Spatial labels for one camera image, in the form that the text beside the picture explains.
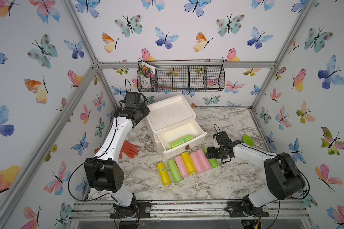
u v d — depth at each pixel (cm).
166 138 82
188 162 87
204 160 88
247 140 102
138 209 73
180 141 82
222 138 74
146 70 88
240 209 74
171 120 82
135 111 59
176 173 84
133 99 62
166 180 82
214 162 86
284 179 44
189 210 75
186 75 98
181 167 86
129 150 94
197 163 87
